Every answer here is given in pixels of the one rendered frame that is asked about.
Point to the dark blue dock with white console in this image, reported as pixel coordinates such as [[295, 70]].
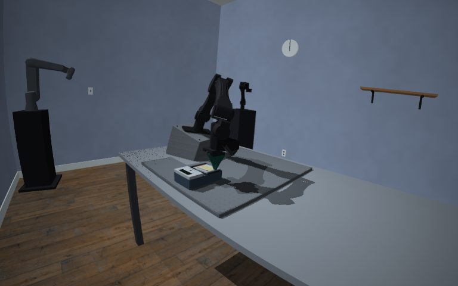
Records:
[[190, 178]]

